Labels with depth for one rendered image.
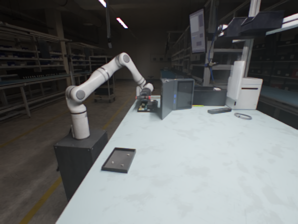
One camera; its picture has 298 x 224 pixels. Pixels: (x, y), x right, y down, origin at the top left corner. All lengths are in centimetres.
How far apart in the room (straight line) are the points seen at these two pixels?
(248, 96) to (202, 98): 30
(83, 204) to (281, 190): 49
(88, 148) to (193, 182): 63
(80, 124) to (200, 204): 77
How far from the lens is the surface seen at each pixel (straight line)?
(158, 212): 38
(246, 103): 119
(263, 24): 99
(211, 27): 250
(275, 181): 55
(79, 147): 94
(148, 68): 1211
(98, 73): 99
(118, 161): 50
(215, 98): 118
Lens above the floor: 130
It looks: 18 degrees down
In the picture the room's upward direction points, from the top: straight up
